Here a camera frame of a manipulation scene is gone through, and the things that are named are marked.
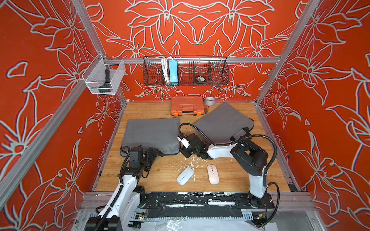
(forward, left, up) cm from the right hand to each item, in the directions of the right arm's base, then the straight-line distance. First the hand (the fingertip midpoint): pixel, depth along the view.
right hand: (181, 145), depth 93 cm
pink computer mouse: (-18, -19, +1) cm, 26 cm away
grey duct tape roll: (+39, -22, +4) cm, 45 cm away
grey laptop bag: (+9, +14, 0) cm, 16 cm away
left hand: (-8, +15, +3) cm, 17 cm away
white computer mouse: (-20, -3, +1) cm, 20 cm away
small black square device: (+36, -12, +27) cm, 47 cm away
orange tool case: (+34, -4, +3) cm, 34 cm away
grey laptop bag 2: (+18, -28, +2) cm, 33 cm away
